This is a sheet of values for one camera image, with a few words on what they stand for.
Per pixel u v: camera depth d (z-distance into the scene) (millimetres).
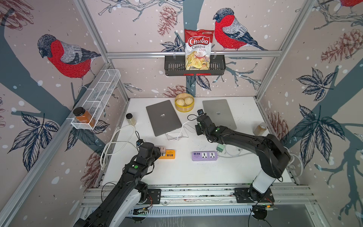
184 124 1039
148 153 634
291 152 895
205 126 684
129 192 533
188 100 1109
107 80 913
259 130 925
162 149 833
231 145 597
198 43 854
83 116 610
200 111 785
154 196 731
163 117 1074
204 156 856
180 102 1104
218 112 1106
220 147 898
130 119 978
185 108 1102
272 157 462
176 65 949
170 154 857
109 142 899
